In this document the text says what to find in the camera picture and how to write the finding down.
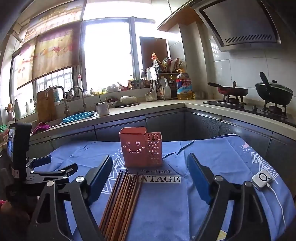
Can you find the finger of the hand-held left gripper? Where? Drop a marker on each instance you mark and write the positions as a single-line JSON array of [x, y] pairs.
[[42, 160], [60, 174]]

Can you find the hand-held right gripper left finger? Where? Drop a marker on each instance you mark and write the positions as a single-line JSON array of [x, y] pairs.
[[100, 180]]

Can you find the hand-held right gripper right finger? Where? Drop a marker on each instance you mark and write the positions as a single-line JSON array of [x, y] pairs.
[[198, 180]]

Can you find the bunch of wooden chopsticks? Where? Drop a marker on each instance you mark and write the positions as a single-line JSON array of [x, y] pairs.
[[118, 204]]

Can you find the pink plastic utensil holder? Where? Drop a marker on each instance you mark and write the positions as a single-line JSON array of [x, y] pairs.
[[134, 148]]

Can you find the magenta cloth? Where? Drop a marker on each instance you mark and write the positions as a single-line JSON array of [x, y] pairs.
[[41, 128]]

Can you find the white thermos bottle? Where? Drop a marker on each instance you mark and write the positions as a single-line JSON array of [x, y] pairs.
[[17, 110]]

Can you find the steel sink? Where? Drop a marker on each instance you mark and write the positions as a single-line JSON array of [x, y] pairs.
[[57, 124]]

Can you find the wooden cutting board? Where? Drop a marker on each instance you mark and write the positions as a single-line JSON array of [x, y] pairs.
[[45, 109]]

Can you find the blue printed tablecloth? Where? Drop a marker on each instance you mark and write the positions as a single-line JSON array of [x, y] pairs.
[[166, 208]]

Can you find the blue plastic basin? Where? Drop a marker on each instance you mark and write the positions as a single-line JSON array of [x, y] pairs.
[[76, 117]]

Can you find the teal container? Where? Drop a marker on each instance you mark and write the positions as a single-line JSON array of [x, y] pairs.
[[56, 96]]

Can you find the steel faucet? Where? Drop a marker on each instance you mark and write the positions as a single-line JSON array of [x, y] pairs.
[[66, 102], [82, 99]]

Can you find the white square device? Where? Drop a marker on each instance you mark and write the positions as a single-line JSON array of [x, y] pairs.
[[262, 178]]

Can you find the grey kitchen cabinets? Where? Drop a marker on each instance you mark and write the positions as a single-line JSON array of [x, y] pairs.
[[161, 122]]

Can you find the white mug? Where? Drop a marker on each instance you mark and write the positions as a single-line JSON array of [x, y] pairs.
[[103, 109]]

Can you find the patterned window blind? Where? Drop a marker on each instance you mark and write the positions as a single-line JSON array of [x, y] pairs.
[[24, 64], [55, 53]]

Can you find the dark round tray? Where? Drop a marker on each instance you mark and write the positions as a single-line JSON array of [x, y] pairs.
[[127, 105]]

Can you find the small steel pot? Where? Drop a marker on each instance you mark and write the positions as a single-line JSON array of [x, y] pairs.
[[200, 95]]

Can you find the white bottle red cap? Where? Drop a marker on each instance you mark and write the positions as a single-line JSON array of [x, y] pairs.
[[80, 82]]

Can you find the pale vegetable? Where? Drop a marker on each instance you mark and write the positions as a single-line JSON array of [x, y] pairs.
[[128, 99]]

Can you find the black gas stove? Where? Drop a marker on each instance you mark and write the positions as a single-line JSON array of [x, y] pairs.
[[249, 109]]

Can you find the cooking oil bottle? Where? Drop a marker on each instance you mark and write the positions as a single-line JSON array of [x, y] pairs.
[[184, 89]]

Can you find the red frying pan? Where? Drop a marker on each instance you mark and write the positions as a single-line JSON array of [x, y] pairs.
[[231, 90]]

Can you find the white plastic jug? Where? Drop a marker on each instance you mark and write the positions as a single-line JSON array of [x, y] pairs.
[[165, 90]]

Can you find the small glass jar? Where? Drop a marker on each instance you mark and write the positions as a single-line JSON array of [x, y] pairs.
[[149, 97]]

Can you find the black metal rack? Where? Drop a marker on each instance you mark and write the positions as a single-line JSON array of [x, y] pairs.
[[173, 81]]

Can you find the hanging kitchen knives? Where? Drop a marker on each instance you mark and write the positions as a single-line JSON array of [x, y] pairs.
[[154, 87]]

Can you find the row of spice jars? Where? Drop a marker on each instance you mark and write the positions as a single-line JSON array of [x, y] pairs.
[[138, 83]]

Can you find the black wok with lid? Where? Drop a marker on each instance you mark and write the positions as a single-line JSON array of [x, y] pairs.
[[275, 92]]

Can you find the white plastic bag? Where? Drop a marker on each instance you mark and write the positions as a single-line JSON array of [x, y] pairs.
[[152, 73]]

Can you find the pile of food packets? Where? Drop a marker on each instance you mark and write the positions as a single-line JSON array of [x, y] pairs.
[[173, 63]]

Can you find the orange snack packet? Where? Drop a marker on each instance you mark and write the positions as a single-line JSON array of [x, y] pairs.
[[155, 59]]

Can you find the brown board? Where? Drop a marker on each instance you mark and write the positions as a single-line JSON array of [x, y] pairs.
[[153, 52]]

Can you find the steel range hood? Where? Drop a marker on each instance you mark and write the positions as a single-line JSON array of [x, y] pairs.
[[242, 23]]

